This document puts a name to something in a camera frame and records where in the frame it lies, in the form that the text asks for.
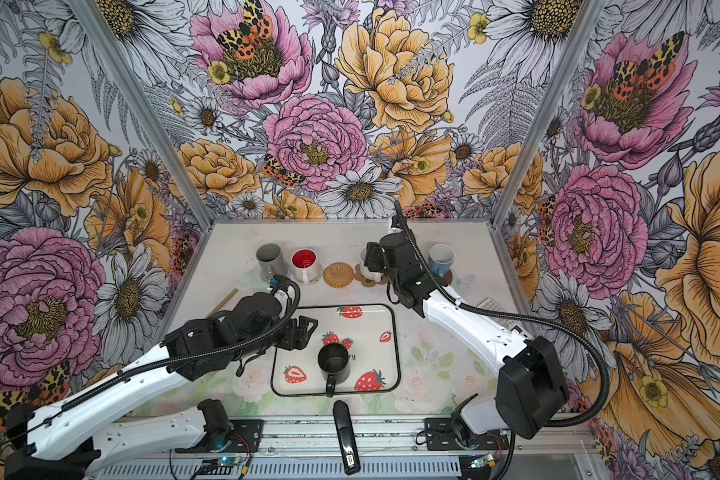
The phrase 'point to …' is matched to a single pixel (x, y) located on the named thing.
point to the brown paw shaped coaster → (365, 281)
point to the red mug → (304, 265)
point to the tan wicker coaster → (338, 275)
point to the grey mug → (271, 261)
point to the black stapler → (346, 439)
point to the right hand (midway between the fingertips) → (378, 254)
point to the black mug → (334, 364)
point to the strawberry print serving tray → (371, 334)
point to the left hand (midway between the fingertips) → (299, 330)
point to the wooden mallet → (228, 298)
